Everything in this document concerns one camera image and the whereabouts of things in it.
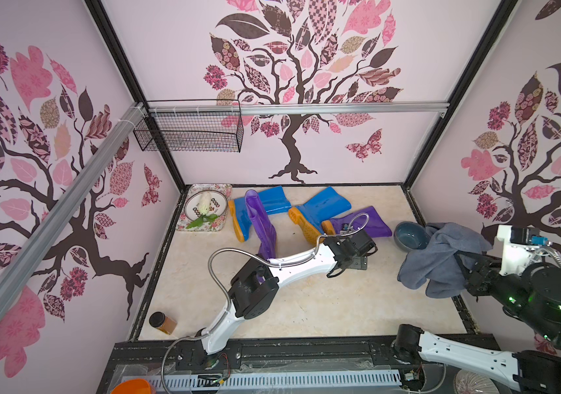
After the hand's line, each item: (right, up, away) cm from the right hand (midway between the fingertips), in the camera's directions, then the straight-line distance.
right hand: (457, 251), depth 51 cm
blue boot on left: (-43, +13, +61) cm, 76 cm away
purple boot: (-45, +1, +44) cm, 63 cm away
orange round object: (-77, -38, +12) cm, 87 cm away
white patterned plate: (-69, +11, +60) cm, 92 cm away
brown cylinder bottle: (-75, -25, +20) cm, 81 cm away
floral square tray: (-67, +2, +55) cm, 87 cm away
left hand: (-14, -10, +34) cm, 38 cm away
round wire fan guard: (+15, -41, +17) cm, 47 cm away
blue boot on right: (-24, +5, +52) cm, 58 cm away
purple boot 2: (0, +4, +57) cm, 57 cm away
